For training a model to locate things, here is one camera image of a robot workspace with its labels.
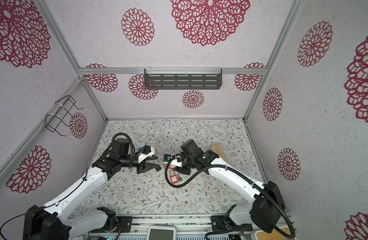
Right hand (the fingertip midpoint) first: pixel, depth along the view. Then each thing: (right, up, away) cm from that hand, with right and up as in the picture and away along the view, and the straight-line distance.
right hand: (175, 160), depth 77 cm
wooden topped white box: (+40, -31, -11) cm, 52 cm away
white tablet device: (-6, -31, -9) cm, 33 cm away
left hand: (-10, -1, -2) cm, 10 cm away
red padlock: (-1, -13, +11) cm, 17 cm away
